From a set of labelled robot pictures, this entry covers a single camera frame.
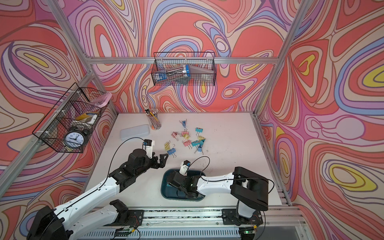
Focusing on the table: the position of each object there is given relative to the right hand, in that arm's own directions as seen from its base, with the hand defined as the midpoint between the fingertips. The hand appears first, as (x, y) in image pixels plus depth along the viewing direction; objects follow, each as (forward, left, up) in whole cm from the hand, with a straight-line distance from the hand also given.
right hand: (170, 181), depth 82 cm
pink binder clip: (+32, 0, +1) cm, 32 cm away
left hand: (+11, +3, +11) cm, 16 cm away
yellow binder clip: (+25, +4, -1) cm, 25 cm away
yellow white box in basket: (+24, +39, +29) cm, 54 cm away
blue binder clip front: (+23, +1, -5) cm, 23 cm away
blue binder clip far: (+43, -7, +1) cm, 43 cm away
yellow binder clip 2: (+31, -9, 0) cm, 32 cm away
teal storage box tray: (-5, 0, -5) cm, 7 cm away
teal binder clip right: (+38, -18, -2) cm, 42 cm away
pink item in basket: (+34, +35, +31) cm, 58 cm away
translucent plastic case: (+38, +29, -2) cm, 48 cm away
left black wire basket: (+19, +46, +30) cm, 58 cm away
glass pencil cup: (+42, +14, +7) cm, 45 cm away
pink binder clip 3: (+36, -8, -2) cm, 37 cm away
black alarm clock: (+12, +41, +28) cm, 51 cm away
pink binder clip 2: (+26, -10, 0) cm, 27 cm away
